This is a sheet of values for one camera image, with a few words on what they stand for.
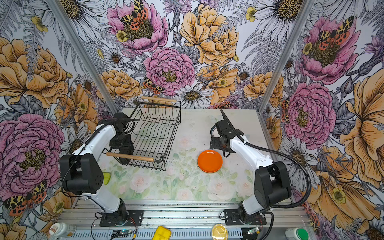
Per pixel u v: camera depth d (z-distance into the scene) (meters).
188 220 0.75
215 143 0.80
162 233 0.70
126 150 0.97
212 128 1.07
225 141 0.63
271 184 0.44
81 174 0.46
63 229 0.65
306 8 0.72
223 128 0.69
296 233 0.63
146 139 1.03
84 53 0.88
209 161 0.92
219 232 0.72
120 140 0.74
